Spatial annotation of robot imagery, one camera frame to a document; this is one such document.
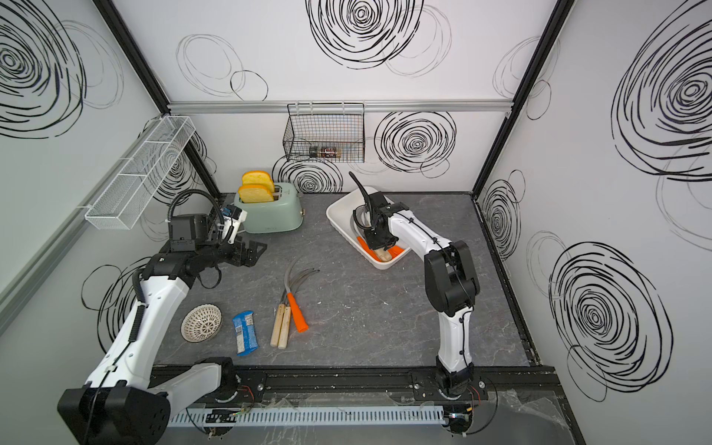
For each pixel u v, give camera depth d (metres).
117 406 0.36
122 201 0.72
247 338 0.81
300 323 0.83
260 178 0.96
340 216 1.12
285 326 0.82
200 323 0.84
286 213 1.00
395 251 0.96
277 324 0.83
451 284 0.52
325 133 0.99
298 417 0.96
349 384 0.75
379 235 0.81
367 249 0.85
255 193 0.93
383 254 0.92
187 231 0.56
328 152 0.89
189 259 0.53
